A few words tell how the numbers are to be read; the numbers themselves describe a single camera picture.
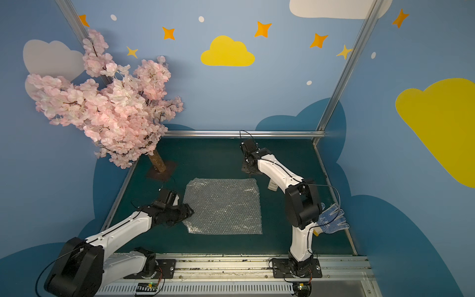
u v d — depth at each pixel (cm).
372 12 70
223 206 93
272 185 98
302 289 73
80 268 41
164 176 104
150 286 72
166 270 74
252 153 68
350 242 85
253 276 74
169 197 70
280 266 75
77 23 72
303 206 50
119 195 101
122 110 61
